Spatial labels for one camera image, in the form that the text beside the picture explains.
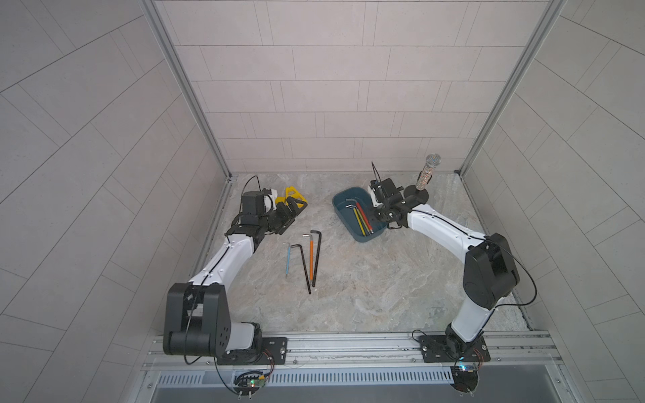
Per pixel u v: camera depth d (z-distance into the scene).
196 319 0.40
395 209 0.64
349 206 1.05
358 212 1.02
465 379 0.68
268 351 0.70
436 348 0.72
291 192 1.09
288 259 0.90
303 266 0.87
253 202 0.64
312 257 0.89
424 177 0.91
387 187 0.69
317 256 0.90
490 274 0.46
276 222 0.72
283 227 0.74
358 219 0.99
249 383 0.65
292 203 0.74
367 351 0.72
